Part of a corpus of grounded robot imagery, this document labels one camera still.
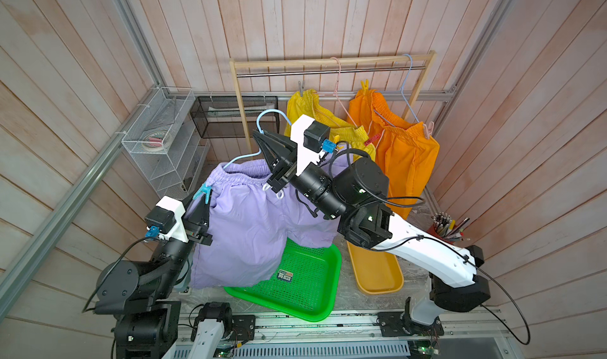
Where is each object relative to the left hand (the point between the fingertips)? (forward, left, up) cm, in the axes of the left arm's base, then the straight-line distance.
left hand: (210, 191), depth 48 cm
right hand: (+2, -10, +12) cm, 16 cm away
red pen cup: (+9, -69, -32) cm, 76 cm away
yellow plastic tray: (-1, -47, -47) cm, 66 cm away
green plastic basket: (-5, -21, -48) cm, 52 cm away
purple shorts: (0, -6, -15) cm, 16 cm away
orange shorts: (+30, -56, -15) cm, 65 cm away
